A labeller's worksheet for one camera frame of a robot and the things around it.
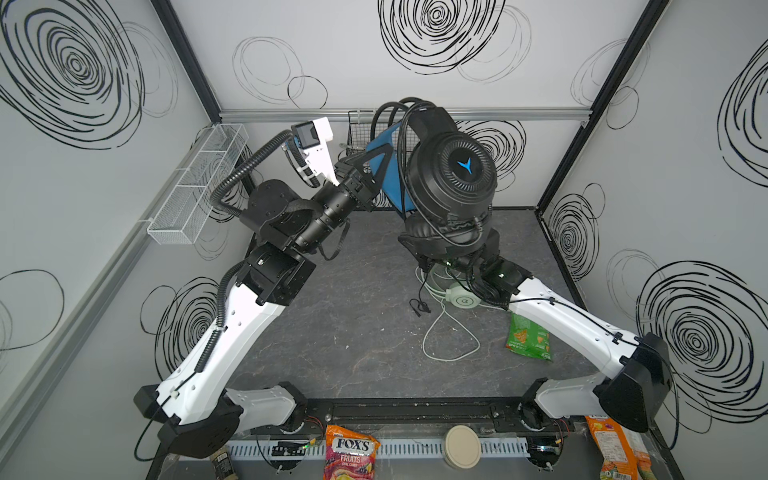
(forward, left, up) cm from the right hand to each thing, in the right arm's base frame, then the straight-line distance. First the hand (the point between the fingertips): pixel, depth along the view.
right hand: (398, 235), depth 68 cm
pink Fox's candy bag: (-39, +11, -30) cm, 51 cm away
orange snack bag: (-37, -51, -30) cm, 70 cm away
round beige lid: (-37, -14, -27) cm, 49 cm away
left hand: (-7, +2, +27) cm, 28 cm away
